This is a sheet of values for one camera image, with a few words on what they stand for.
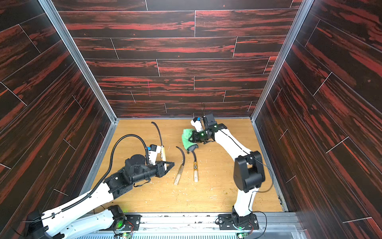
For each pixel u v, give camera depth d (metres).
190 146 0.82
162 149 0.68
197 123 0.82
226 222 0.73
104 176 0.55
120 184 0.53
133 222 0.73
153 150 0.65
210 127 0.72
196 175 0.89
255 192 0.53
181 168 0.93
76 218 0.45
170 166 0.72
